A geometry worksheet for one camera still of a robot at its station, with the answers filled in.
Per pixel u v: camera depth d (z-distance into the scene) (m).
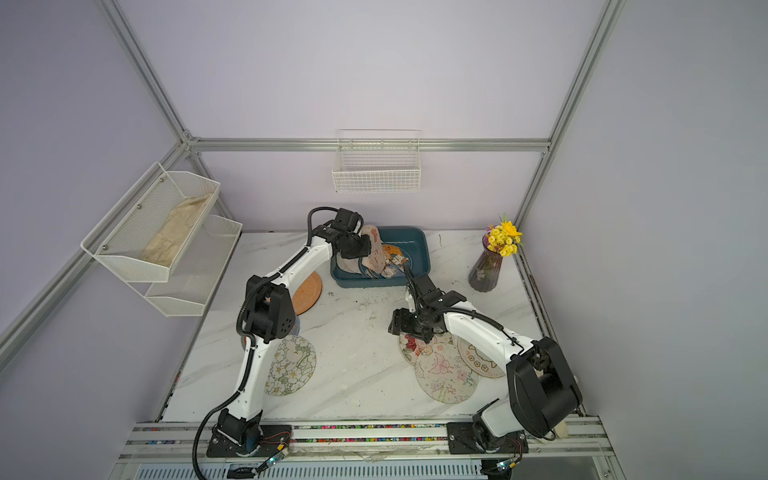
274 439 0.73
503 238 0.85
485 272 0.96
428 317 0.62
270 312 0.60
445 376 0.84
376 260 1.04
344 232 0.80
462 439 0.73
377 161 0.96
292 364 0.86
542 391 0.43
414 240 1.14
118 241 0.67
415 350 0.89
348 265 1.08
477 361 0.87
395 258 1.11
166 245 0.76
